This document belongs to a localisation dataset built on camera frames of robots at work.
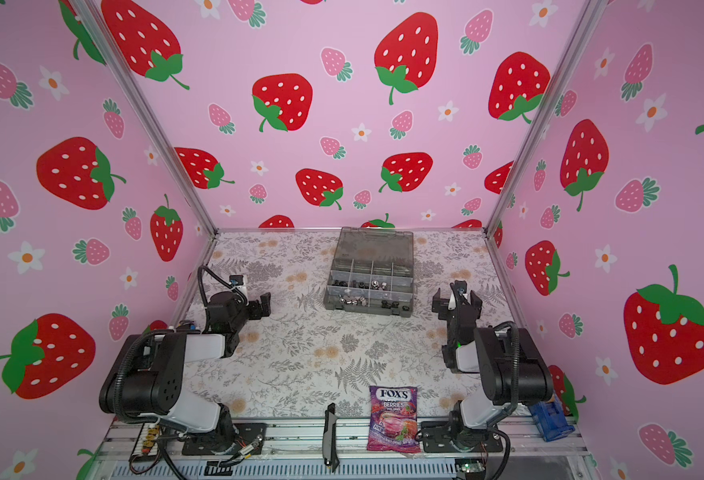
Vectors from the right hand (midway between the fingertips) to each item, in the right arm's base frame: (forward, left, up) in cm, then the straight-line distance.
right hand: (457, 290), depth 91 cm
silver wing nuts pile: (-2, +33, -8) cm, 34 cm away
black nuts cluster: (+5, +32, -8) cm, 33 cm away
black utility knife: (-43, +33, -9) cm, 55 cm away
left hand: (-7, +64, -2) cm, 64 cm away
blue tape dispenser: (-32, -22, -7) cm, 39 cm away
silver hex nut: (+5, +23, -9) cm, 25 cm away
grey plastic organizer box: (+9, +28, -6) cm, 30 cm away
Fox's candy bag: (-37, +17, -8) cm, 42 cm away
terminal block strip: (-48, +78, -8) cm, 92 cm away
